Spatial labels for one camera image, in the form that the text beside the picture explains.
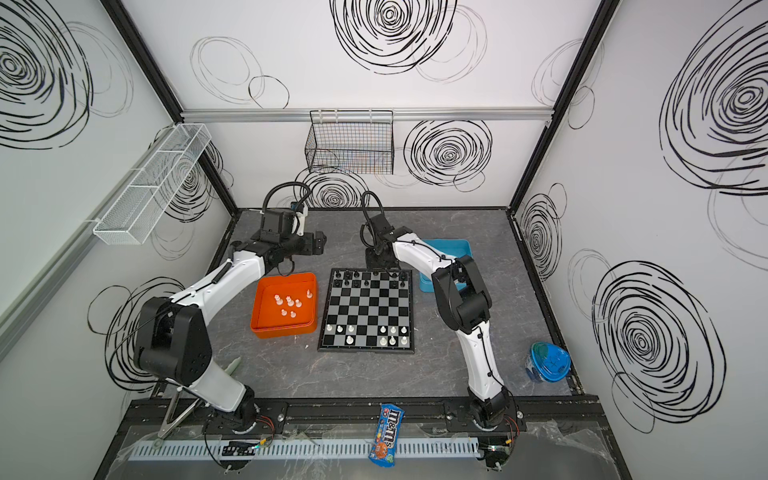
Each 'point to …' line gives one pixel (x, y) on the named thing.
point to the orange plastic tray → (285, 306)
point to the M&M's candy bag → (383, 449)
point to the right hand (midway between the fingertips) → (370, 264)
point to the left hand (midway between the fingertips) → (315, 235)
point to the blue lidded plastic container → (548, 362)
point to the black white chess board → (368, 310)
